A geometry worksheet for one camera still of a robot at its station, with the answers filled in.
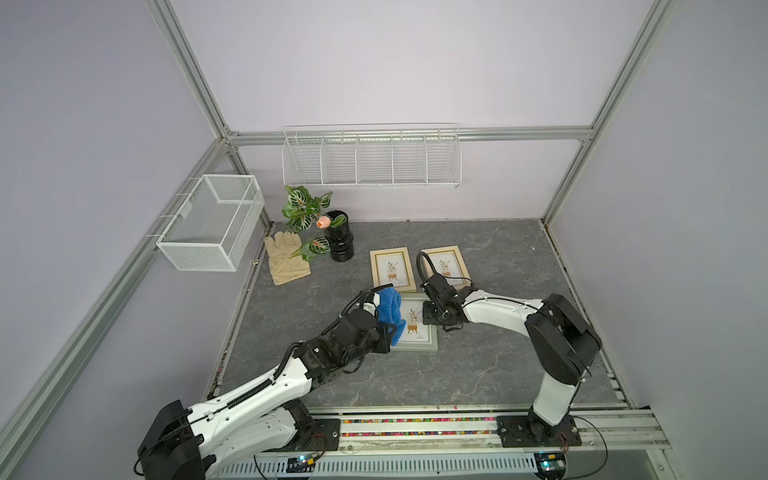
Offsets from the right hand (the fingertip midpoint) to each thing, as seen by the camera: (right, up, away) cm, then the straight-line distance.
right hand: (428, 313), depth 94 cm
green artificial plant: (-37, +31, -11) cm, 49 cm away
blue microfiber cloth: (-12, +5, -19) cm, 23 cm away
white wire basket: (-62, +26, -12) cm, 68 cm away
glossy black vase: (-30, +25, +8) cm, 39 cm away
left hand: (-11, -1, -17) cm, 20 cm away
